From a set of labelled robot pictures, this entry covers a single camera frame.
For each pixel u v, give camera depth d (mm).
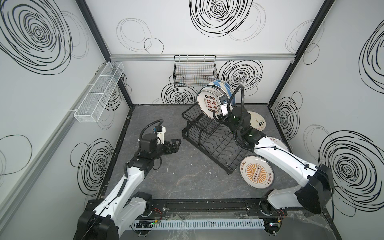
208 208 754
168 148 694
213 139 991
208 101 811
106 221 386
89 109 723
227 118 633
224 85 785
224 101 607
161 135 722
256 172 854
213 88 756
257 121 1088
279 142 963
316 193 390
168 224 706
